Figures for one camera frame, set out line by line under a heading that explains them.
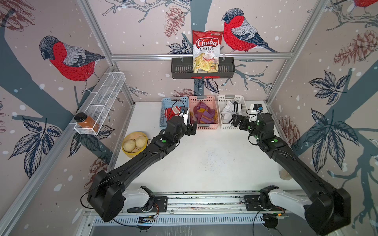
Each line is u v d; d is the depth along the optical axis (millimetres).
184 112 658
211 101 1180
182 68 947
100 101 795
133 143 883
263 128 583
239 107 1100
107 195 391
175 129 581
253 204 725
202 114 1067
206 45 850
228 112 1067
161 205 730
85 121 600
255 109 685
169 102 1153
